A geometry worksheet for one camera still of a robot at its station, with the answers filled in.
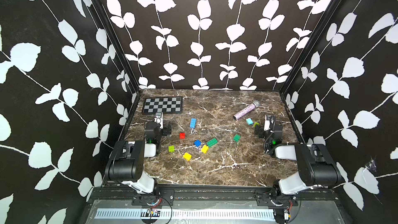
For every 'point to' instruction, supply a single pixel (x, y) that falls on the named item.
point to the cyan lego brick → (249, 121)
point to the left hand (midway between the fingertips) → (162, 118)
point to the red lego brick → (182, 135)
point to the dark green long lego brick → (212, 142)
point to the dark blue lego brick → (197, 143)
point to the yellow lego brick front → (187, 156)
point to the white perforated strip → (186, 213)
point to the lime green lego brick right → (255, 123)
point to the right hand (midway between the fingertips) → (263, 121)
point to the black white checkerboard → (164, 104)
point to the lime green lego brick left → (171, 148)
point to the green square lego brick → (236, 137)
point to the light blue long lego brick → (193, 123)
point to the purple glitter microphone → (256, 104)
